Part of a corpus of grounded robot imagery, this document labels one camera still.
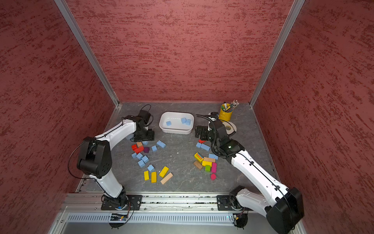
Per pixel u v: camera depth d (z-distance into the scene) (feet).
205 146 3.11
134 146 3.17
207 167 2.78
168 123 3.51
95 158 1.56
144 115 2.48
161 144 3.12
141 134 2.54
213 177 2.71
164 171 2.77
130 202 2.42
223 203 2.43
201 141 3.19
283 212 1.22
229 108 3.30
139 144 3.11
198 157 2.88
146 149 3.10
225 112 3.41
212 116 2.14
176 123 3.50
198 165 2.87
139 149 3.03
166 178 2.67
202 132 2.20
